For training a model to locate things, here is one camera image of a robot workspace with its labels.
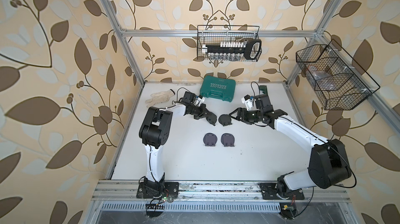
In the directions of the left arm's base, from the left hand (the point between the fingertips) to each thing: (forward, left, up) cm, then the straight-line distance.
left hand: (208, 111), depth 95 cm
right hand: (-8, -13, +6) cm, 17 cm away
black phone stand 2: (-2, -11, -7) cm, 13 cm away
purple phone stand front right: (-15, -11, -8) cm, 20 cm away
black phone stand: (-2, -2, -4) cm, 5 cm away
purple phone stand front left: (-15, -1, -8) cm, 17 cm away
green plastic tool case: (+23, -8, -3) cm, 24 cm away
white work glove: (+17, +36, -8) cm, 40 cm away
